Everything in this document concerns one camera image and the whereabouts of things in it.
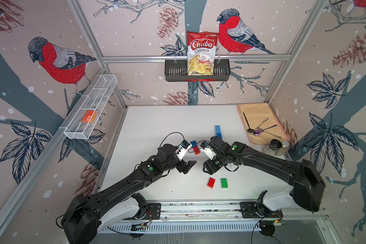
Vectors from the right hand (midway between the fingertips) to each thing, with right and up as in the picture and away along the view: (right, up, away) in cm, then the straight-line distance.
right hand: (207, 166), depth 80 cm
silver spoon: (+41, +18, +24) cm, 51 cm away
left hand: (-8, +8, -4) cm, 12 cm away
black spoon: (+33, +17, +24) cm, 45 cm away
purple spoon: (+39, +16, +23) cm, 48 cm away
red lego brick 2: (+2, -9, +1) cm, 10 cm away
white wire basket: (-62, +23, -9) cm, 67 cm away
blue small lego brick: (-7, +10, +16) cm, 20 cm away
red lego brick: (-5, +5, +12) cm, 14 cm away
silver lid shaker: (+46, +10, +5) cm, 47 cm away
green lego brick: (+9, -10, +1) cm, 13 cm away
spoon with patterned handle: (+44, +22, +30) cm, 58 cm away
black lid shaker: (+40, +11, +5) cm, 41 cm away
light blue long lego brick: (+10, +17, +21) cm, 29 cm away
